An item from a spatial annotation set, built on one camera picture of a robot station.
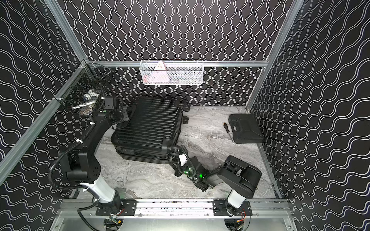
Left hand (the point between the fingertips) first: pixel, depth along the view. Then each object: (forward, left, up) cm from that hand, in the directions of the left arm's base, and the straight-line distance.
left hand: (124, 114), depth 89 cm
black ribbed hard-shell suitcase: (-13, -21, 0) cm, 24 cm away
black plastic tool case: (+5, -79, -14) cm, 81 cm away
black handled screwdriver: (+7, -69, -19) cm, 72 cm away
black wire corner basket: (+12, +29, +6) cm, 32 cm away
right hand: (-23, -31, -13) cm, 41 cm away
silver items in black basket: (-8, +13, +12) cm, 19 cm away
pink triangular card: (+21, -20, +15) cm, 33 cm away
